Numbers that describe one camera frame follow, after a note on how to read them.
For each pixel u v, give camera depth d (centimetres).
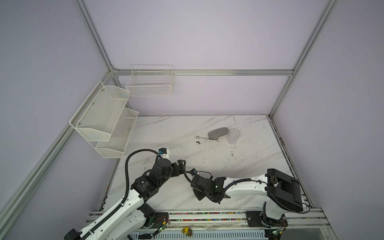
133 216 60
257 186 48
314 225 74
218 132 106
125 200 48
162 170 57
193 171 74
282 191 44
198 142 104
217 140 105
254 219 73
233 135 103
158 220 73
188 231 69
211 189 62
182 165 69
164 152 69
